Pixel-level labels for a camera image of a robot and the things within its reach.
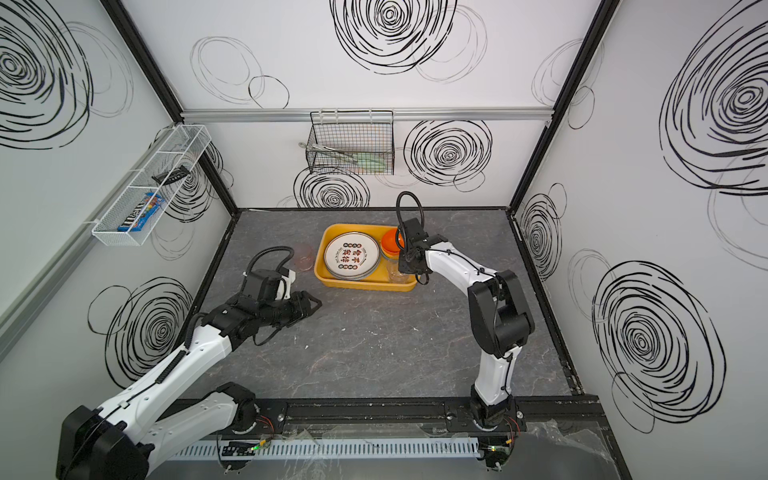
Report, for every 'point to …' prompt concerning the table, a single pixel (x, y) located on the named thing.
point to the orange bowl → (392, 243)
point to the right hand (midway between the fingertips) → (406, 264)
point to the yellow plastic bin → (378, 281)
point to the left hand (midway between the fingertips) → (320, 305)
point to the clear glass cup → (395, 276)
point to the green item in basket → (368, 161)
